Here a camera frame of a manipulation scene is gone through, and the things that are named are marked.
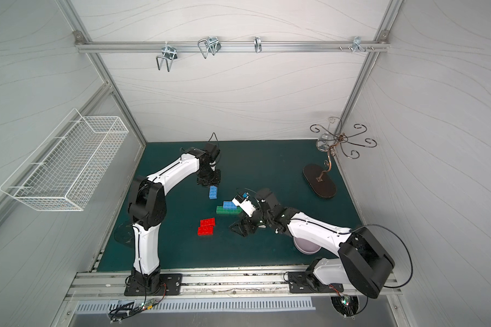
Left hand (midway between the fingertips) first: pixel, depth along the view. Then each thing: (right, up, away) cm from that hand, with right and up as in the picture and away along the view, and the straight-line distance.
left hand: (217, 185), depth 94 cm
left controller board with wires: (-29, -40, -25) cm, 56 cm away
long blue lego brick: (+6, -9, -3) cm, 11 cm away
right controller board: (+50, -41, -21) cm, 68 cm away
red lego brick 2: (-4, -20, -7) cm, 21 cm away
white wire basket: (-49, +8, -25) cm, 55 cm away
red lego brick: (-4, -16, -5) cm, 18 cm away
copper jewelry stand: (+52, 0, +8) cm, 52 cm away
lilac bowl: (+37, -23, -15) cm, 46 cm away
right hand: (+10, -12, -14) cm, 21 cm away
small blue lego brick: (-2, -3, -4) cm, 5 cm away
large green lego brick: (+1, -12, -1) cm, 12 cm away
